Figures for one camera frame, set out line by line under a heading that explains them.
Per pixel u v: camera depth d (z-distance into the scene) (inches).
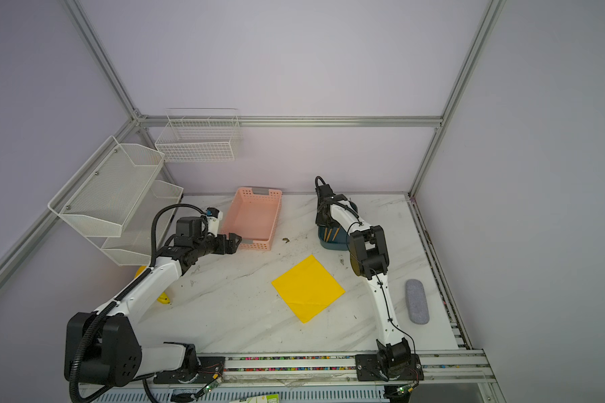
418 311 32.5
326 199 32.8
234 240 31.6
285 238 41.3
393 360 25.4
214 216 30.1
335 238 41.1
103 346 16.0
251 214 45.9
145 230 26.1
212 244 29.5
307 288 35.8
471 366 30.1
